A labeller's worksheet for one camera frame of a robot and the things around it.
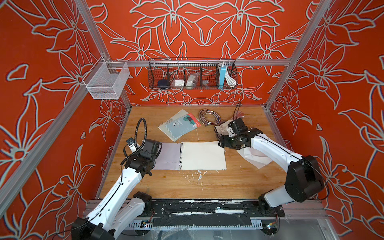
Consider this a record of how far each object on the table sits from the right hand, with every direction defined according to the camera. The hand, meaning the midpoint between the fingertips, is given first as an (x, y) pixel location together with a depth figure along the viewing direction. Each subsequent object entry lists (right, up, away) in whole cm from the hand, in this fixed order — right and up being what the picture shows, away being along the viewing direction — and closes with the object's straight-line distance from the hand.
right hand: (220, 143), depth 86 cm
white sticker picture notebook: (-17, -9, +7) cm, 20 cm away
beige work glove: (+4, +8, +14) cm, 17 cm away
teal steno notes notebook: (-23, +10, +21) cm, 33 cm away
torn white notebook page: (+23, -10, +2) cm, 25 cm away
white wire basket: (-71, +39, +7) cm, 81 cm away
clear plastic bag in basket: (-16, +39, +6) cm, 43 cm away
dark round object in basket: (-36, +38, +11) cm, 54 cm away
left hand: (-44, -3, -7) cm, 44 cm away
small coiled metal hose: (-7, +20, +29) cm, 36 cm away
